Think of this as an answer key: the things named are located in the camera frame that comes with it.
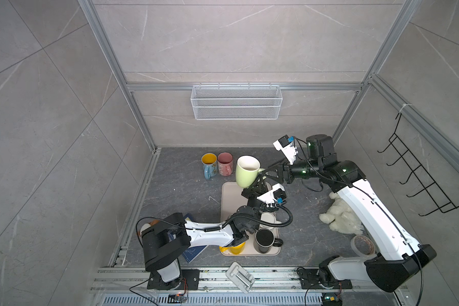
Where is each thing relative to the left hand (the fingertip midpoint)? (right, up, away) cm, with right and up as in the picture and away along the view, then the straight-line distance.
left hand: (259, 174), depth 69 cm
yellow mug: (-9, -32, +8) cm, 34 cm away
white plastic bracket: (-6, -41, +2) cm, 41 cm away
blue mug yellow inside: (-23, +5, +32) cm, 40 cm away
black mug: (+3, -26, +6) cm, 27 cm away
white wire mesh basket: (-8, +37, +31) cm, 49 cm away
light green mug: (-4, +3, -1) cm, 5 cm away
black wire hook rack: (+56, -9, -11) cm, 58 cm away
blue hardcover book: (-28, -34, +10) cm, 45 cm away
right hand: (+3, +2, -3) cm, 5 cm away
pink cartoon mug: (-14, +5, +30) cm, 34 cm away
